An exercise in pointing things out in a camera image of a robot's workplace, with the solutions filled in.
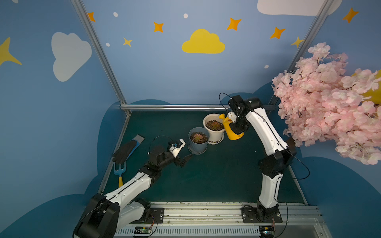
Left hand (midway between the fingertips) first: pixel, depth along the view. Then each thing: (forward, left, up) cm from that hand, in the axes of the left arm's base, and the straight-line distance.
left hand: (186, 145), depth 80 cm
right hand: (+9, -31, +4) cm, 32 cm away
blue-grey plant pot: (+6, -6, -13) cm, 15 cm away
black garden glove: (0, +43, -16) cm, 46 cm away
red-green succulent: (+12, -8, -10) cm, 17 cm away
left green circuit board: (-38, +20, -19) cm, 47 cm away
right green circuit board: (-37, -42, -19) cm, 59 cm away
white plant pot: (+14, -17, -11) cm, 25 cm away
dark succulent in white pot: (+21, -19, -8) cm, 30 cm away
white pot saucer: (+14, -17, -19) cm, 29 cm away
